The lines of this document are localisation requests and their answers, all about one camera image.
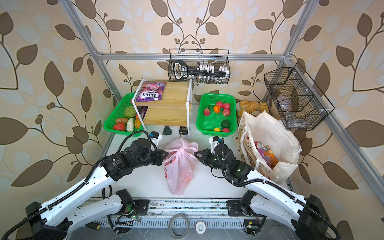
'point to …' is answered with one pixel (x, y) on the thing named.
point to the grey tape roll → (179, 215)
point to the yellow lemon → (217, 129)
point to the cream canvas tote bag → (260, 126)
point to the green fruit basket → (216, 114)
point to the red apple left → (206, 112)
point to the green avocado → (225, 124)
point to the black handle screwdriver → (94, 225)
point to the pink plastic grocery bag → (179, 166)
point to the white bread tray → (253, 107)
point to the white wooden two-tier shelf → (174, 109)
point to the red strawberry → (120, 127)
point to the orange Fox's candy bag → (268, 156)
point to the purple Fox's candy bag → (151, 91)
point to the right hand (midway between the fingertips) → (193, 155)
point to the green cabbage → (130, 111)
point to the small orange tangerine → (217, 109)
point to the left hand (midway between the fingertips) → (170, 153)
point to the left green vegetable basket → (124, 119)
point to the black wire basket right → (302, 104)
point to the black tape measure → (183, 130)
